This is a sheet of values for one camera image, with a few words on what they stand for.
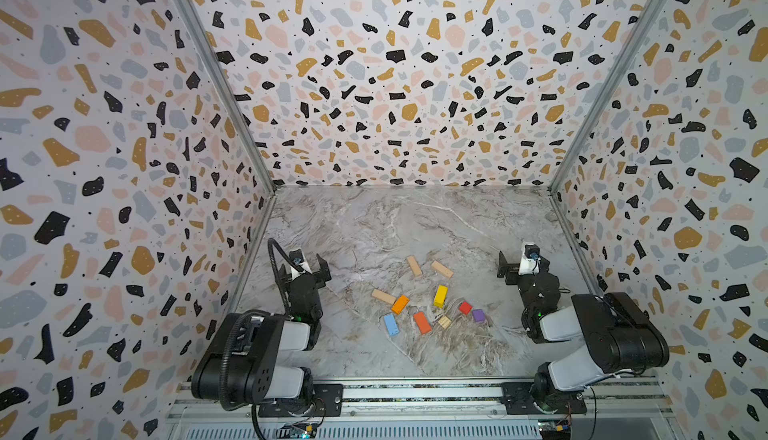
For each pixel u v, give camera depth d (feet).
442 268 3.20
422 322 2.89
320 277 2.78
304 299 2.17
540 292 2.26
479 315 2.89
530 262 2.55
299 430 2.30
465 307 2.95
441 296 2.95
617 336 1.50
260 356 1.43
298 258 2.45
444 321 2.82
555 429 2.35
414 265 3.27
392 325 2.81
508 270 2.70
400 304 2.96
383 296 3.03
